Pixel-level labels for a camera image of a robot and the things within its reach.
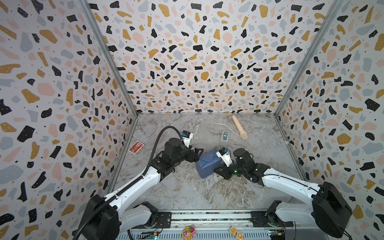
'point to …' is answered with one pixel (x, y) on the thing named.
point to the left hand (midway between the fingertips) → (198, 146)
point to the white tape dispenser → (224, 137)
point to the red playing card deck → (136, 147)
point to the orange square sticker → (239, 235)
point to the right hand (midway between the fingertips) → (213, 168)
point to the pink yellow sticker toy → (188, 232)
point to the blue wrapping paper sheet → (207, 162)
